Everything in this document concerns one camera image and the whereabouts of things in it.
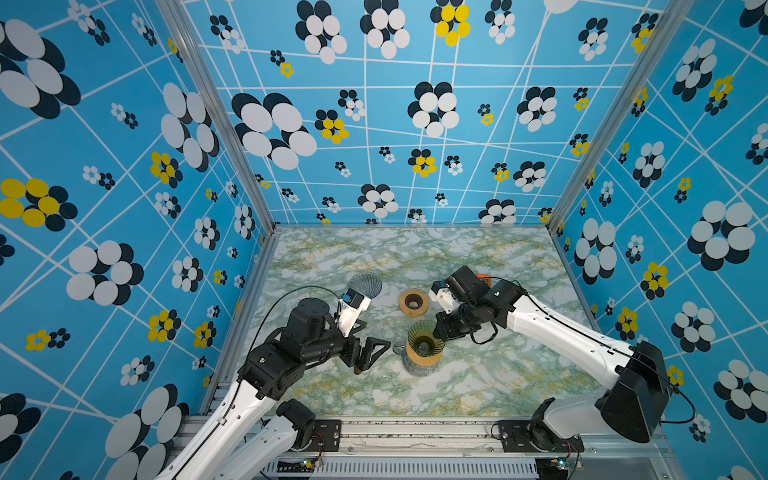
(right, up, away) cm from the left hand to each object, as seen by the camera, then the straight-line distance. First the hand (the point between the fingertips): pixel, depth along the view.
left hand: (378, 334), depth 67 cm
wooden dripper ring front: (+11, -9, +8) cm, 16 cm away
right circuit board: (+41, -33, +3) cm, 53 cm away
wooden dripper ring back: (+10, +2, +30) cm, 32 cm away
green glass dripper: (+11, -5, +12) cm, 17 cm away
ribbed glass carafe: (+5, -8, +15) cm, 18 cm away
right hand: (+15, -3, +10) cm, 18 cm away
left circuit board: (-17, -32, +3) cm, 37 cm away
